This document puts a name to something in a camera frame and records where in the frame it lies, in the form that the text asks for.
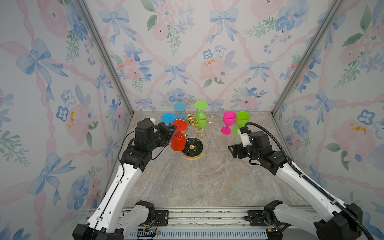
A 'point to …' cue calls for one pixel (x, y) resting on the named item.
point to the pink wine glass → (229, 118)
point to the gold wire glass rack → (194, 146)
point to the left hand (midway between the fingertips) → (177, 123)
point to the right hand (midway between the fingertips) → (235, 144)
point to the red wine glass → (178, 140)
